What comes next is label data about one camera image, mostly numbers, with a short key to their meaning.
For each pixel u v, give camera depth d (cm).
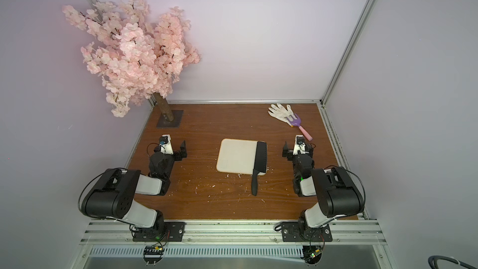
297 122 107
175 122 111
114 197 45
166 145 78
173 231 73
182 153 84
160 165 69
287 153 82
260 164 93
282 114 114
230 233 74
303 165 68
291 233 72
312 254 70
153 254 72
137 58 65
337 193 45
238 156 95
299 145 76
